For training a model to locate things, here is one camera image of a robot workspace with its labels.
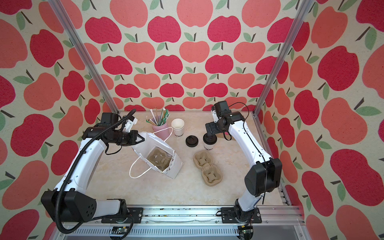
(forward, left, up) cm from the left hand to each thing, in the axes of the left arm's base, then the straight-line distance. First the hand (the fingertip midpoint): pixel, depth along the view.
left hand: (145, 139), depth 76 cm
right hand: (+9, -40, -2) cm, 41 cm away
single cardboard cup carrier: (0, -4, -21) cm, 22 cm away
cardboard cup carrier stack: (-11, -36, -21) cm, 43 cm away
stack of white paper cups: (+21, -15, -13) cm, 29 cm away
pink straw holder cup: (+2, -9, +4) cm, 10 cm away
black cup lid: (+8, -35, -12) cm, 38 cm away
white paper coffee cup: (+8, -35, -20) cm, 41 cm away
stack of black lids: (+13, -24, -21) cm, 35 cm away
